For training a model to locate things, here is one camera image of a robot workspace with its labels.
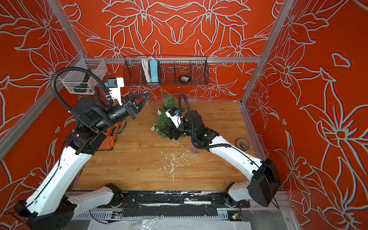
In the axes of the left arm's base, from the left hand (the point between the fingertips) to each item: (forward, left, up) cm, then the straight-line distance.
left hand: (148, 94), depth 51 cm
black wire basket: (+55, +4, -25) cm, 60 cm away
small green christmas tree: (+7, -1, -25) cm, 26 cm away
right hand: (+2, -2, -23) cm, 23 cm away
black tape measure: (+42, -10, -23) cm, 49 cm away
